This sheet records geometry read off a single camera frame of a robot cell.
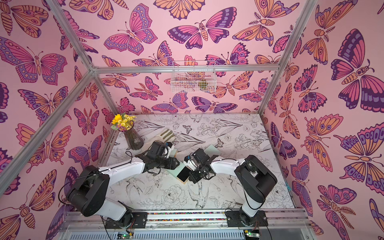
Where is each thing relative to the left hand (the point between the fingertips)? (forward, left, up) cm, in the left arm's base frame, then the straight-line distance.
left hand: (177, 162), depth 89 cm
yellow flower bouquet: (+14, +30, +20) cm, 38 cm away
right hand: (-8, -8, -4) cm, 12 cm away
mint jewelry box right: (+9, -21, -2) cm, 23 cm away
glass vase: (+13, +28, +4) cm, 31 cm away
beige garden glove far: (+22, +9, -3) cm, 24 cm away
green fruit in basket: (+40, -15, +27) cm, 50 cm away
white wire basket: (+45, -10, +30) cm, 55 cm away
